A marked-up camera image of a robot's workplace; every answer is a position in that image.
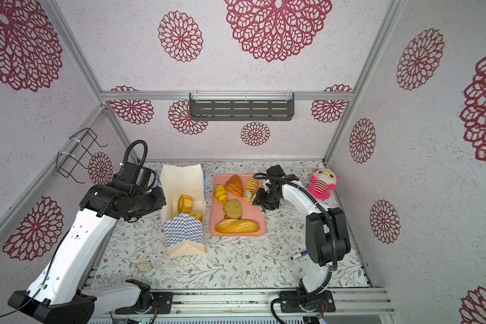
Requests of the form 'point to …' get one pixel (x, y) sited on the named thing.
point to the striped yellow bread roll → (252, 185)
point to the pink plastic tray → (249, 211)
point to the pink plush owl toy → (322, 181)
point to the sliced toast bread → (232, 209)
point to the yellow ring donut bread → (184, 204)
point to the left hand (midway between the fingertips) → (164, 205)
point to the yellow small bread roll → (221, 194)
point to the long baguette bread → (237, 226)
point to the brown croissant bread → (234, 185)
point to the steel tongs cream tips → (249, 195)
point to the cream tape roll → (144, 266)
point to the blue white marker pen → (302, 254)
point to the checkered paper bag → (185, 233)
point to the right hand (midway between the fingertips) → (257, 201)
